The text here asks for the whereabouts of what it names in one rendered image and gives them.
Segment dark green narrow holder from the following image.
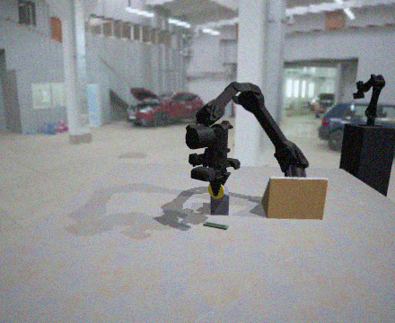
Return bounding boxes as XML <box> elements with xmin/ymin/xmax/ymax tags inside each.
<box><xmin>204</xmin><ymin>222</ymin><xmax>229</xmax><ymax>230</ymax></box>

